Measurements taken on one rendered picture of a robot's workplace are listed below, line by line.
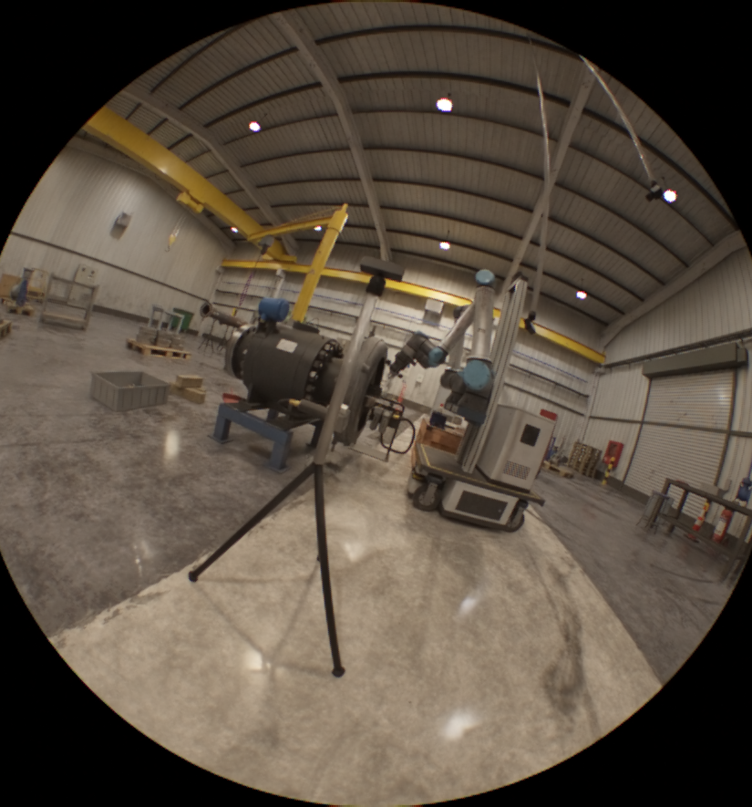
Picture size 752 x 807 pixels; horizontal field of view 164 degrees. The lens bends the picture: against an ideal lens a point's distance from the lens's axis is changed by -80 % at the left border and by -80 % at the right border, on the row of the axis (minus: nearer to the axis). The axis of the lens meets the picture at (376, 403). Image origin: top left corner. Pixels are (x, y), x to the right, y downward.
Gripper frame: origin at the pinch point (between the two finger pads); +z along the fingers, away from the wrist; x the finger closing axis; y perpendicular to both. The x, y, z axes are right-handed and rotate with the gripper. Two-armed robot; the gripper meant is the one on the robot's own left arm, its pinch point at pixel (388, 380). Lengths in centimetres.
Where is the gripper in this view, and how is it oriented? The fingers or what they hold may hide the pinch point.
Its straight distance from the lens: 167.5
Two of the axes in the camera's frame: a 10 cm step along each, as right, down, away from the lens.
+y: -7.2, -6.8, 1.4
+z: -6.3, 7.3, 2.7
